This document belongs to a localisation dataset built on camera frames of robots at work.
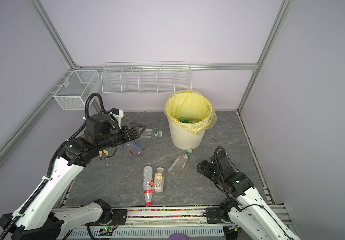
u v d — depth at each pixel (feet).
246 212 1.93
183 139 2.89
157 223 2.40
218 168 1.81
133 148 3.16
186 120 3.00
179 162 2.96
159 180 2.64
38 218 1.25
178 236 2.28
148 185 2.64
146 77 3.24
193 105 3.13
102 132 1.57
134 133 1.85
